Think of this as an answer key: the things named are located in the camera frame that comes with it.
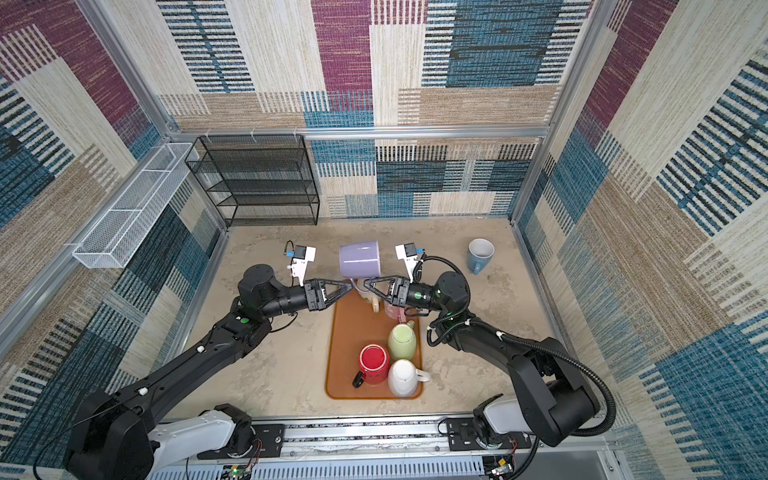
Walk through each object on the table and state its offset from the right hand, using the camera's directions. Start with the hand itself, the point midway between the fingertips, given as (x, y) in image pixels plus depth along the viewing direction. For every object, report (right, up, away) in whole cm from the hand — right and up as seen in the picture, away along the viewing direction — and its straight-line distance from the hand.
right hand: (366, 288), depth 70 cm
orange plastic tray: (-6, -14, +22) cm, 27 cm away
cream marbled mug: (+1, -7, +22) cm, 23 cm away
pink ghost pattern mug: (+8, -9, +18) cm, 22 cm away
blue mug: (+35, +8, +29) cm, 46 cm away
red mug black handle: (+2, -20, +8) cm, 21 cm away
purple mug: (-1, +7, -3) cm, 7 cm away
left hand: (-4, +1, 0) cm, 4 cm away
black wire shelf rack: (-42, +34, +40) cm, 68 cm away
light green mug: (+9, -15, +9) cm, 20 cm away
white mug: (+9, -22, +4) cm, 24 cm away
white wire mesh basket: (-59, +11, +1) cm, 60 cm away
